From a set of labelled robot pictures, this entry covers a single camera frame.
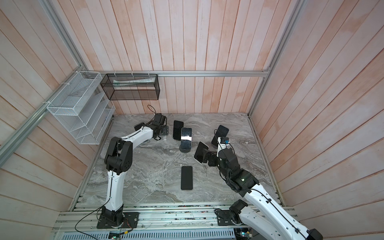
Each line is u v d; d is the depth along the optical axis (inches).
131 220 28.9
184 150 37.8
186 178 35.2
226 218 28.8
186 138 37.5
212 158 25.6
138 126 36.5
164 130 37.5
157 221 29.4
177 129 39.0
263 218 22.2
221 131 37.5
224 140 24.6
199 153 36.4
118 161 23.0
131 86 41.4
